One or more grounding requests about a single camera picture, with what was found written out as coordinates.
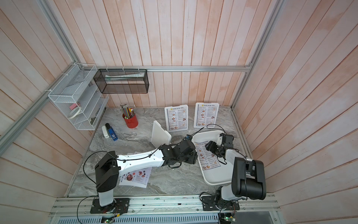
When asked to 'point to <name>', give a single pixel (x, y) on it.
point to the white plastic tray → (215, 170)
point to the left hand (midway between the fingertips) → (192, 158)
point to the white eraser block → (105, 132)
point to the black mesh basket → (122, 80)
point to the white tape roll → (74, 112)
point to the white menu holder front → (196, 110)
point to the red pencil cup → (132, 122)
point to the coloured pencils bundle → (128, 113)
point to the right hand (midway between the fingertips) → (209, 146)
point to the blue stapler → (111, 132)
